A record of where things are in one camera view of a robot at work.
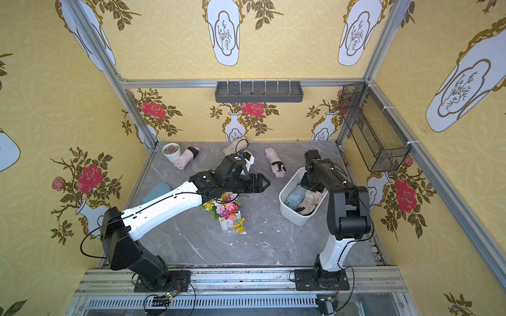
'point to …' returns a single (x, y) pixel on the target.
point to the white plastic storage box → (290, 214)
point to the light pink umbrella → (189, 154)
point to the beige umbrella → (311, 200)
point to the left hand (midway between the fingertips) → (258, 181)
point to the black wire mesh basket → (378, 140)
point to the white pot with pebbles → (172, 151)
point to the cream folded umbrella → (236, 147)
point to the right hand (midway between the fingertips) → (315, 187)
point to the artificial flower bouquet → (226, 210)
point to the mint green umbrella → (295, 198)
